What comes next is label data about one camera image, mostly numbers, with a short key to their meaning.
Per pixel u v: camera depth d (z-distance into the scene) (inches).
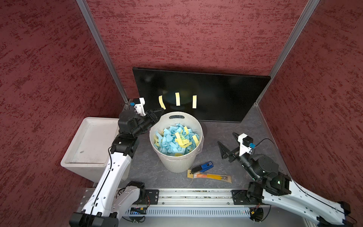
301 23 30.4
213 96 44.3
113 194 16.6
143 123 22.4
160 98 26.4
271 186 19.2
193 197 29.8
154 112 25.1
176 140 27.5
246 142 20.0
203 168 33.6
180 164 27.4
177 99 27.4
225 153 22.1
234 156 21.6
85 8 28.0
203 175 31.3
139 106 24.0
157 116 24.5
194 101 28.0
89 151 25.9
